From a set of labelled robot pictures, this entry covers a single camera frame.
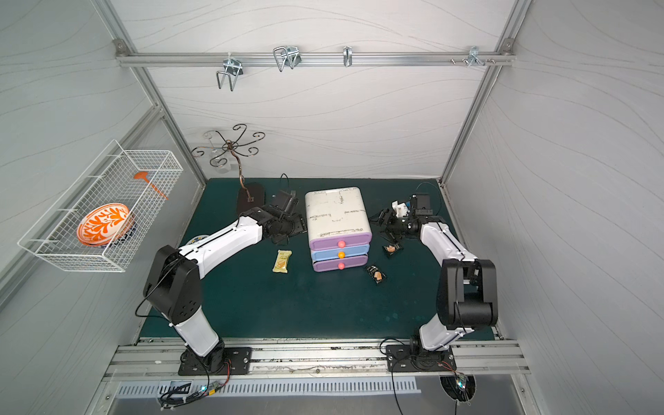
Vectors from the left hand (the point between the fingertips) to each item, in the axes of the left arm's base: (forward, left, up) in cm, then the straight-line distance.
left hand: (299, 226), depth 89 cm
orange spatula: (+5, +47, +19) cm, 51 cm away
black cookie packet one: (-2, -34, -11) cm, 35 cm away
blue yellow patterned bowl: (-1, +40, -8) cm, 41 cm away
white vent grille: (-44, -27, -13) cm, 53 cm away
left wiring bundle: (-49, +30, -13) cm, 59 cm away
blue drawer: (-10, -14, -1) cm, 17 cm away
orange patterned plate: (-15, +45, +21) cm, 52 cm away
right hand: (0, -26, +1) cm, 26 cm away
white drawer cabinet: (0, -13, +9) cm, 16 cm away
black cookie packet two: (-12, -27, -12) cm, 32 cm away
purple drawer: (-10, -15, +7) cm, 19 cm away
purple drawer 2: (-10, -14, -8) cm, 19 cm away
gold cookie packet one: (-7, +7, -12) cm, 15 cm away
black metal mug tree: (+22, +25, -9) cm, 35 cm away
